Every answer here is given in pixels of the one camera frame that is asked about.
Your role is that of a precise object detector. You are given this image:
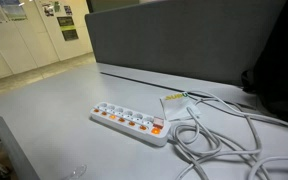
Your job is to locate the white six-socket power strip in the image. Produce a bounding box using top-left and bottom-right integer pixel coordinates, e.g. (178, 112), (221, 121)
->
(89, 101), (172, 148)

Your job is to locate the grey desk divider panel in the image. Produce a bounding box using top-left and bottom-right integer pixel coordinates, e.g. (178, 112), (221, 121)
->
(84, 0), (287, 87)

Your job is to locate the black and green poster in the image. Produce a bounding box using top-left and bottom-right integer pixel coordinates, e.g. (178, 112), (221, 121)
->
(56, 16), (80, 42)

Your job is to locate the clear plastic piece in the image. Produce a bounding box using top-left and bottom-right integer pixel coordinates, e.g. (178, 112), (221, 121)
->
(61, 164), (88, 180)

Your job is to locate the small dark paper note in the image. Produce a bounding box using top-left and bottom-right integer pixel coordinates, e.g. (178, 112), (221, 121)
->
(63, 4), (74, 16)

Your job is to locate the small green paper note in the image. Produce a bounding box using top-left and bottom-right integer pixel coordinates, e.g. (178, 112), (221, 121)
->
(53, 0), (62, 13)

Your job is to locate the small dark photo poster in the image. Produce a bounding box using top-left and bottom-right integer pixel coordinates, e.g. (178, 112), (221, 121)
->
(41, 2), (56, 18)

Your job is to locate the black office chair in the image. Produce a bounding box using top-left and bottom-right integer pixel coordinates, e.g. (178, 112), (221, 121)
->
(241, 0), (288, 125)

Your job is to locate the grey side partition panel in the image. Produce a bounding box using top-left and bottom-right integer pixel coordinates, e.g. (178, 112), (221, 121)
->
(0, 115), (42, 180)

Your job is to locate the white power cable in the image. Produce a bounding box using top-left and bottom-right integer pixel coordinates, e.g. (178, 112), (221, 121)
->
(168, 89), (288, 180)

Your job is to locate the beige wall cabinet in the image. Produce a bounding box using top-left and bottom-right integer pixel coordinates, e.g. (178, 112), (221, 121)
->
(0, 0), (94, 85)

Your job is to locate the large blue-white wall poster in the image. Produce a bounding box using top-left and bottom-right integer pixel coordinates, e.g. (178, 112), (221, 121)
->
(0, 0), (29, 22)

